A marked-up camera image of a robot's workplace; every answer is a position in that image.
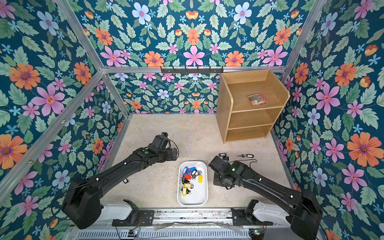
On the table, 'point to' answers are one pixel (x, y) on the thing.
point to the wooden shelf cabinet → (248, 104)
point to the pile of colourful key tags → (189, 173)
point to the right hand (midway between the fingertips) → (216, 181)
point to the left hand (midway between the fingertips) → (173, 151)
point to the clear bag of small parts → (256, 99)
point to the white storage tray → (199, 195)
